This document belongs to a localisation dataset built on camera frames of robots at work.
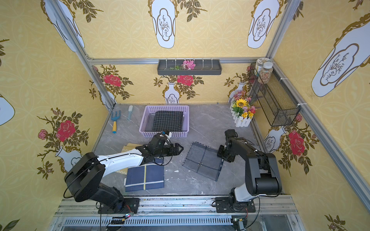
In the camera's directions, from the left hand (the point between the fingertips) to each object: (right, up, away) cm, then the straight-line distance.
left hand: (174, 147), depth 88 cm
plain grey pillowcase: (-20, +13, +16) cm, 29 cm away
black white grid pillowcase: (-6, +16, +18) cm, 25 cm away
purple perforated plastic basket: (-23, +25, +24) cm, 41 cm away
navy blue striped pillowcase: (-16, -16, -7) cm, 23 cm away
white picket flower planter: (+44, +19, +7) cm, 48 cm away
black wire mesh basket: (+59, +26, -7) cm, 65 cm away
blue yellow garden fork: (-46, +13, +19) cm, 52 cm away
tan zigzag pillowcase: (-31, -1, +8) cm, 32 cm away
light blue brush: (-39, +24, +29) cm, 54 cm away
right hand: (+30, -6, +4) cm, 31 cm away
